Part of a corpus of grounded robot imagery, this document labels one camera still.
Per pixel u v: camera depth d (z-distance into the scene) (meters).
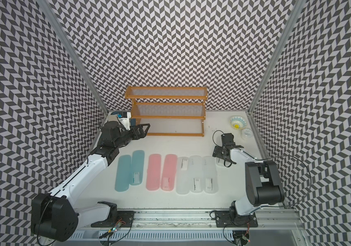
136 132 0.70
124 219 0.72
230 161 0.67
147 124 0.76
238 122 1.08
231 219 0.72
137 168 0.89
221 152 0.69
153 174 0.87
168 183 0.83
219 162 0.91
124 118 0.70
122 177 0.85
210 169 0.94
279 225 0.73
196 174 0.87
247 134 1.00
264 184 0.44
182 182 0.85
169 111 1.24
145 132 0.73
